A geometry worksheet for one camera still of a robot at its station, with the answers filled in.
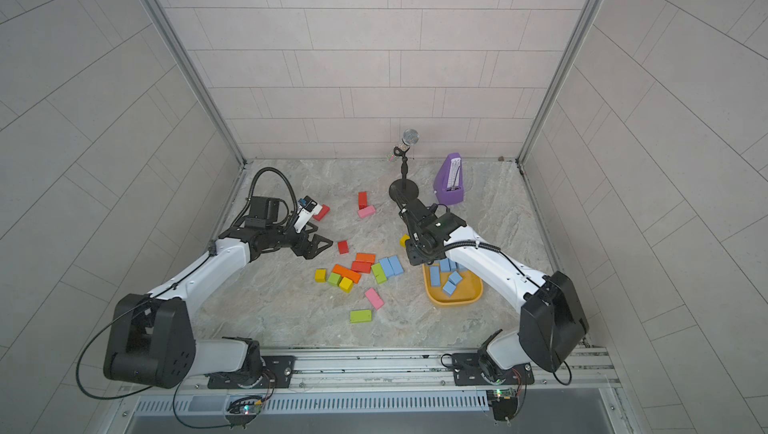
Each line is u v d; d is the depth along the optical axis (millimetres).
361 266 892
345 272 871
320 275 851
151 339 404
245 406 654
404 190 1069
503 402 688
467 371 708
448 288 825
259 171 690
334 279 847
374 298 828
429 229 572
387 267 885
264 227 657
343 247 913
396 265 889
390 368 728
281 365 722
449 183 991
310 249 736
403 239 928
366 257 914
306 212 724
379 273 867
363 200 1020
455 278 843
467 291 826
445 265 864
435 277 852
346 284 831
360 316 791
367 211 1020
